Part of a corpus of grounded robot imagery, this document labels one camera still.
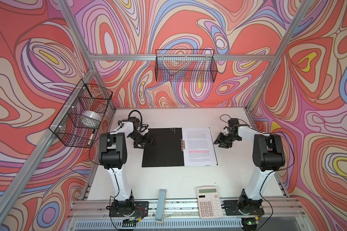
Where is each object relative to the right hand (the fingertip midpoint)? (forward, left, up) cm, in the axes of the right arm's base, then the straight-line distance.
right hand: (217, 146), depth 97 cm
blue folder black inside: (-2, +34, -1) cm, 34 cm away
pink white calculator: (-34, +12, +2) cm, 36 cm away
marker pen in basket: (-7, +72, +26) cm, 77 cm away
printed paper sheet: (-1, +13, 0) cm, 13 cm away
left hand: (+2, +46, +2) cm, 46 cm away
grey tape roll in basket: (+2, +72, +32) cm, 79 cm away
